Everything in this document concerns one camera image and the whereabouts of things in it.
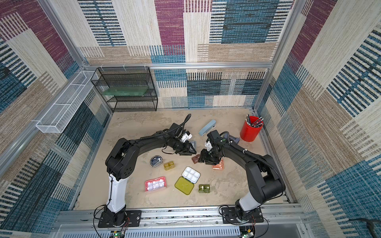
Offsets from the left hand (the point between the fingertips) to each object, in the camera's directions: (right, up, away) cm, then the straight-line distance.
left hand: (195, 153), depth 90 cm
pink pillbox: (-22, -15, -7) cm, 27 cm away
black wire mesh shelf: (-45, +50, +12) cm, 68 cm away
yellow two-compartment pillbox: (-15, -7, -1) cm, 17 cm away
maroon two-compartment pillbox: (0, -4, +4) cm, 6 cm away
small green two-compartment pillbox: (+5, -17, -9) cm, 20 cm away
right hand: (+5, -5, -3) cm, 8 cm away
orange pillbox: (+14, -7, -1) cm, 16 cm away
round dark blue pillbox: (-24, -5, +1) cm, 24 cm away
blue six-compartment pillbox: (0, +4, +9) cm, 10 cm away
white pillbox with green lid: (-5, -16, -6) cm, 18 cm away
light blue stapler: (+11, +16, +14) cm, 24 cm away
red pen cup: (+34, +15, 0) cm, 37 cm away
